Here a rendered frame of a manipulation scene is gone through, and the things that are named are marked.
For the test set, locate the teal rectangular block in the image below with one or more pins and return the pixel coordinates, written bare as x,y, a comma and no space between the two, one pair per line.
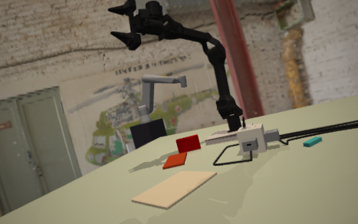
312,142

